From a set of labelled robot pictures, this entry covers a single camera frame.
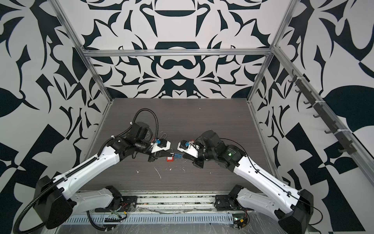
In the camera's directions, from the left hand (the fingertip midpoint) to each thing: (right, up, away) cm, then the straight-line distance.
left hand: (172, 150), depth 71 cm
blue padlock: (+3, -2, -3) cm, 4 cm away
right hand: (+6, -1, -2) cm, 7 cm away
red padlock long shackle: (-3, -10, +18) cm, 21 cm away
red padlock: (-3, +8, -12) cm, 14 cm away
